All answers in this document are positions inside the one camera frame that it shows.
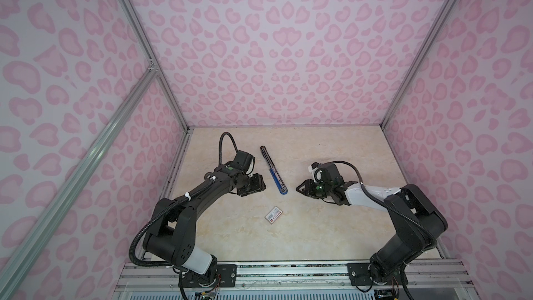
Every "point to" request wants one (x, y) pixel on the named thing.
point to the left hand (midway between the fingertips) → (263, 185)
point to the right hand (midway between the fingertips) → (300, 188)
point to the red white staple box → (273, 214)
